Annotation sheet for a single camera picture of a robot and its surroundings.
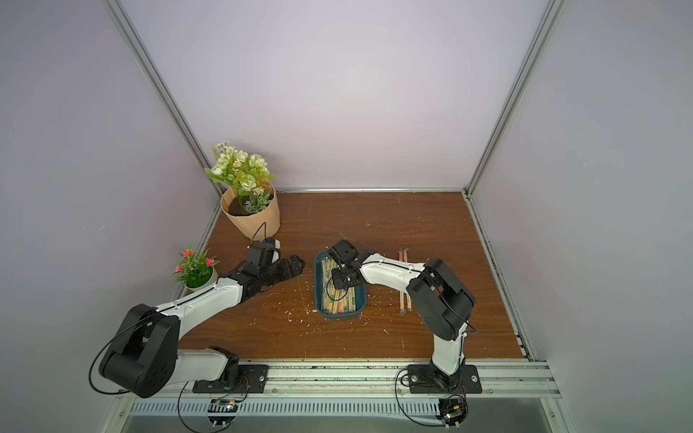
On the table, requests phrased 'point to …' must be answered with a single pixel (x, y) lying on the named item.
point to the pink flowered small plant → (195, 269)
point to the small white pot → (209, 283)
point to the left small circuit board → (222, 405)
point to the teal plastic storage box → (361, 291)
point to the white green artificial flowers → (245, 173)
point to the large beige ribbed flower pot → (256, 226)
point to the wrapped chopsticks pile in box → (336, 300)
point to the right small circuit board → (452, 410)
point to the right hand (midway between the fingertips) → (339, 273)
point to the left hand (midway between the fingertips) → (299, 265)
